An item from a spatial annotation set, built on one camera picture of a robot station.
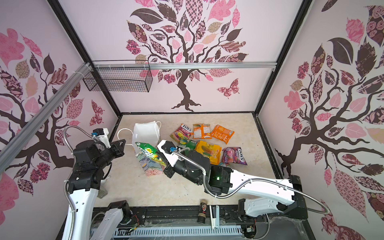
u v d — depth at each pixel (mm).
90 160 494
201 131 1063
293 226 721
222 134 1035
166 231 699
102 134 596
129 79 794
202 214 722
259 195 427
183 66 926
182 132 1035
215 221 700
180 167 474
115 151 609
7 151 495
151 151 525
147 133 899
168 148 426
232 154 923
